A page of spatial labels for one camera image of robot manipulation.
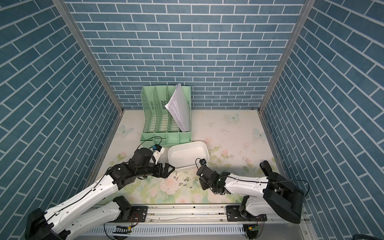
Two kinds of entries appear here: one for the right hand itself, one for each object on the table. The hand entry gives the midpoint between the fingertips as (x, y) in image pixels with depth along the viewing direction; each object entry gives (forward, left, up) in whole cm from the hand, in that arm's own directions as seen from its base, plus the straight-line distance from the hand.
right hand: (203, 180), depth 86 cm
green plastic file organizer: (+35, +35, +2) cm, 49 cm away
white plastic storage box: (+14, +12, +2) cm, 19 cm away
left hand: (-1, +16, +14) cm, 21 cm away
